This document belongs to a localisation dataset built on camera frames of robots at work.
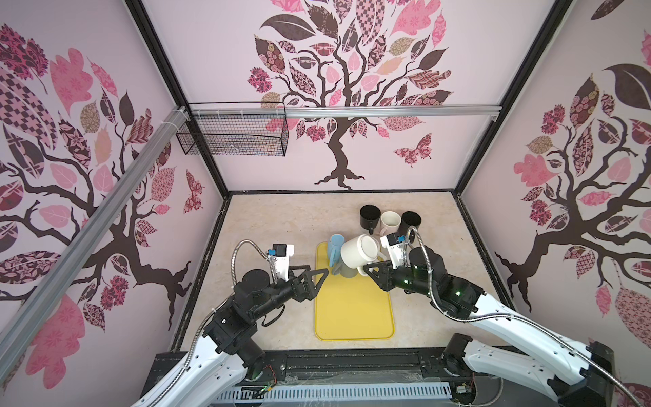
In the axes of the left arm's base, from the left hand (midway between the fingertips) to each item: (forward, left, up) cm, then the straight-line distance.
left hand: (320, 275), depth 67 cm
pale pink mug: (+34, -28, -19) cm, 48 cm away
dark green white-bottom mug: (+34, -19, -16) cm, 42 cm away
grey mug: (+11, -8, -19) cm, 24 cm away
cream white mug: (+5, -11, +4) cm, 13 cm away
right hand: (+3, -13, -1) cm, 13 cm away
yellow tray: (-1, -10, -24) cm, 26 cm away
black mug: (+31, -34, -15) cm, 49 cm away
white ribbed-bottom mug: (+6, -17, +8) cm, 20 cm away
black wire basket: (+56, +29, +10) cm, 64 cm away
